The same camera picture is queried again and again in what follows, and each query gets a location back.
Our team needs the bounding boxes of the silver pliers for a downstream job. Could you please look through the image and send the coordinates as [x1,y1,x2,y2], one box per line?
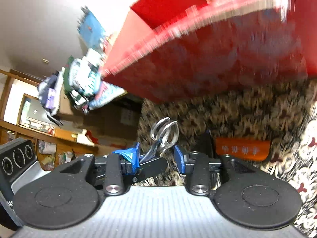
[140,117,180,164]

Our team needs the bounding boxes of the blue checkered cloth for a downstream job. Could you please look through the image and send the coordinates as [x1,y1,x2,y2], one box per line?
[88,81,127,111]

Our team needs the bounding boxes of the orange lighter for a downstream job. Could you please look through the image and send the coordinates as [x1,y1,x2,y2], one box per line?
[214,137,271,162]

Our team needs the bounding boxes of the floral patterned tablecloth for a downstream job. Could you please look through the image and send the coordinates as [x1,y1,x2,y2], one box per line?
[137,79,316,237]

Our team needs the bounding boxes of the red cardboard box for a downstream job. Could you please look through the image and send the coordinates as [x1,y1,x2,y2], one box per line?
[101,0,316,103]

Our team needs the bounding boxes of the blue plastic packet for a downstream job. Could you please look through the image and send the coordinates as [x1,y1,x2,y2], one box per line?
[77,7,106,51]

